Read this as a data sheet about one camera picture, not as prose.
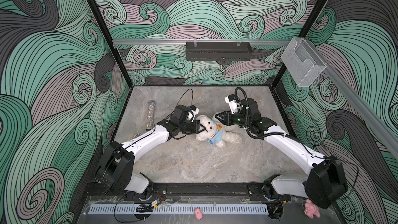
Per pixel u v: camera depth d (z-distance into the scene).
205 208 0.70
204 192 0.75
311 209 0.66
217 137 0.81
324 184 0.39
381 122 0.53
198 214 0.66
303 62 0.79
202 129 0.79
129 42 0.98
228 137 0.87
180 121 0.66
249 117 0.61
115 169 0.42
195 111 0.77
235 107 0.71
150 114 1.00
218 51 0.95
